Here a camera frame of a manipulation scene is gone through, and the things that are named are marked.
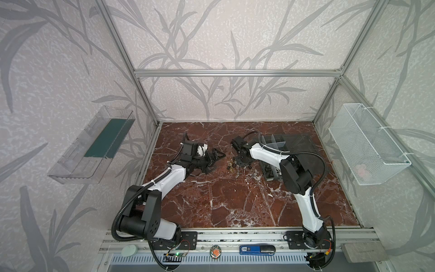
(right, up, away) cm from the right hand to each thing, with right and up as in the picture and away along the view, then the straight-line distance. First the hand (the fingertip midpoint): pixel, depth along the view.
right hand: (243, 160), depth 100 cm
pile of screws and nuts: (+2, -7, -4) cm, 8 cm away
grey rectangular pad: (+47, -33, -32) cm, 66 cm away
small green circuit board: (-31, -36, -30) cm, 56 cm away
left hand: (-12, +2, -17) cm, 21 cm away
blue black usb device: (+3, -32, -32) cm, 45 cm away
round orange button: (-14, -34, -30) cm, 48 cm away
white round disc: (-50, -33, -31) cm, 67 cm away
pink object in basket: (+50, -1, -26) cm, 57 cm away
